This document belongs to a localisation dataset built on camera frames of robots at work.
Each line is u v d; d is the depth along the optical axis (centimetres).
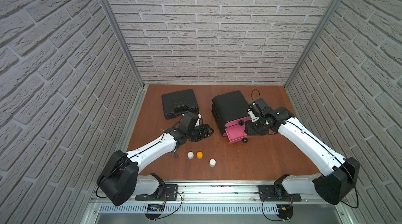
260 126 63
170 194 73
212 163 81
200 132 72
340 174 39
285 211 70
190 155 83
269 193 73
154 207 73
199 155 84
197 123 68
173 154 85
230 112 87
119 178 41
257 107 61
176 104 104
